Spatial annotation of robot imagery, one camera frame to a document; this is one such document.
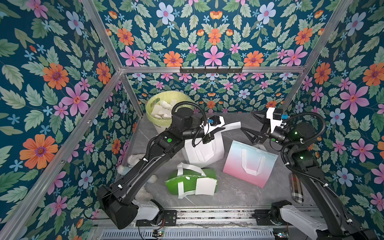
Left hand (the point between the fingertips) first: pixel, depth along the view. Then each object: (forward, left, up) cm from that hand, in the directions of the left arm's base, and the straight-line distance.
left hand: (223, 125), depth 61 cm
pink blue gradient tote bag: (-6, -15, -24) cm, 29 cm away
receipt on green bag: (-17, +9, -21) cm, 29 cm away
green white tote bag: (-15, +17, -19) cm, 29 cm away
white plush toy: (-14, +41, -34) cm, 55 cm away
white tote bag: (+1, +10, -26) cm, 28 cm away
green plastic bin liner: (+35, +36, -12) cm, 51 cm away
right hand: (+1, -11, +4) cm, 12 cm away
